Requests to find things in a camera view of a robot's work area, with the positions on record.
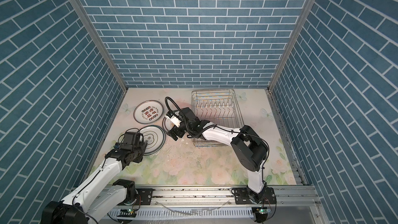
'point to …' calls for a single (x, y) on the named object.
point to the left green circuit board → (128, 213)
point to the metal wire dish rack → (220, 106)
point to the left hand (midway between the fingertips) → (147, 145)
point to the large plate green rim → (148, 111)
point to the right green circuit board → (264, 210)
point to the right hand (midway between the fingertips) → (171, 124)
